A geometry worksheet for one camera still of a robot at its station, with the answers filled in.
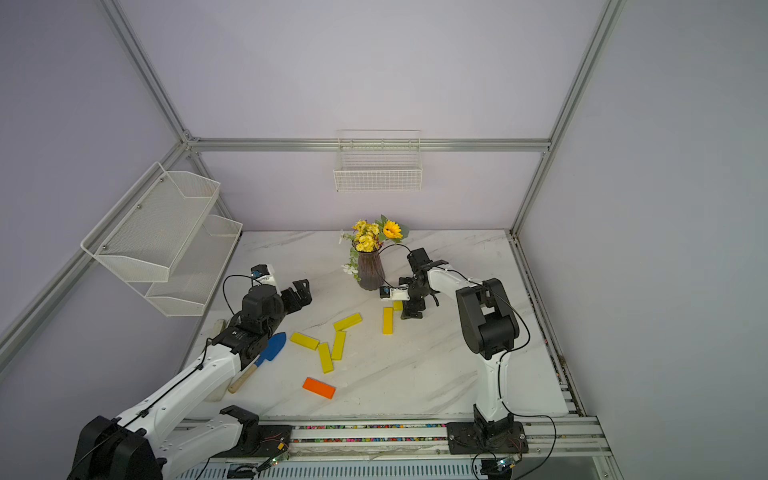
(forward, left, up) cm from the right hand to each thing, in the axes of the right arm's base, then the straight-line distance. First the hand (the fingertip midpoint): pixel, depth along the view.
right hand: (407, 302), depth 100 cm
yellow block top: (-7, +20, 0) cm, 21 cm away
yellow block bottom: (-6, +3, +7) cm, 10 cm away
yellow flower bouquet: (+5, +11, +27) cm, 29 cm away
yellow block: (-13, +32, +1) cm, 35 cm away
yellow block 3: (-14, +22, 0) cm, 26 cm away
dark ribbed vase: (+7, +12, +8) cm, 16 cm away
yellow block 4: (-7, +7, 0) cm, 10 cm away
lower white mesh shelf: (+2, +66, +13) cm, 68 cm away
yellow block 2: (-19, +25, 0) cm, 32 cm away
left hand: (-6, +33, +17) cm, 37 cm away
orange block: (-28, +26, 0) cm, 38 cm away
